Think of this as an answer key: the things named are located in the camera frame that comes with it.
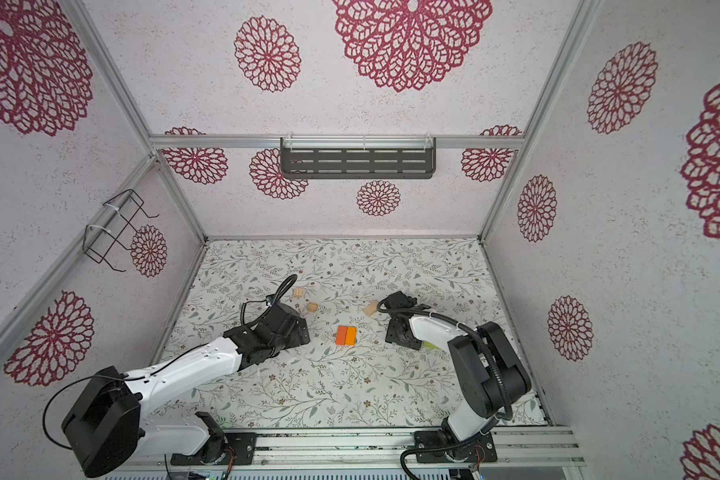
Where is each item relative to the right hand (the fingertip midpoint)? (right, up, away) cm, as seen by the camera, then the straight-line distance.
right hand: (399, 334), depth 94 cm
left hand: (-32, +1, -7) cm, 32 cm away
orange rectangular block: (-15, -1, 0) cm, 15 cm away
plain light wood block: (-8, +8, +6) cm, 13 cm away
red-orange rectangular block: (-18, 0, -1) cm, 18 cm away
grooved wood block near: (-28, +7, +7) cm, 30 cm away
